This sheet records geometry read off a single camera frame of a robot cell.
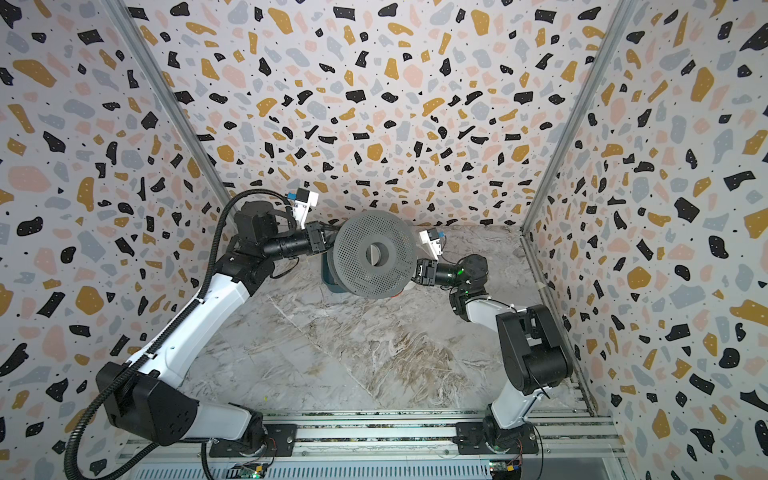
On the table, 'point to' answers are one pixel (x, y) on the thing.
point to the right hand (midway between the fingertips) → (392, 272)
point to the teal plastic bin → (328, 278)
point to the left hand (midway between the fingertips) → (348, 229)
